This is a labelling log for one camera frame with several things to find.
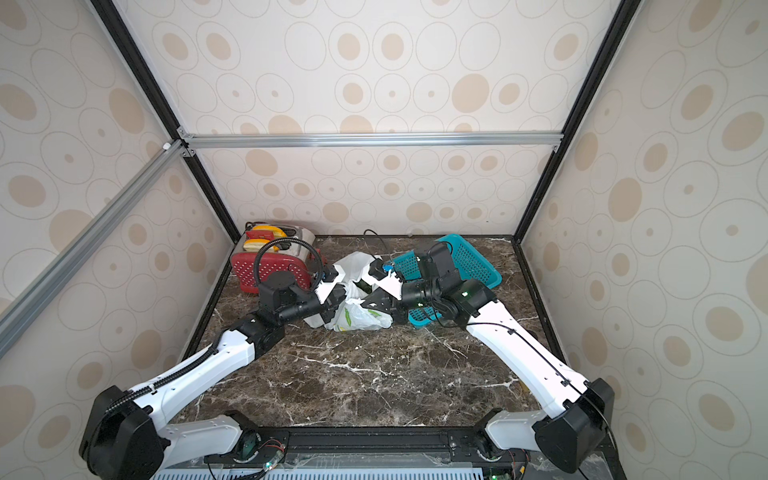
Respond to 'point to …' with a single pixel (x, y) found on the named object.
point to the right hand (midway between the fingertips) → (363, 309)
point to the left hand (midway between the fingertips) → (357, 287)
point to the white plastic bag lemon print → (352, 315)
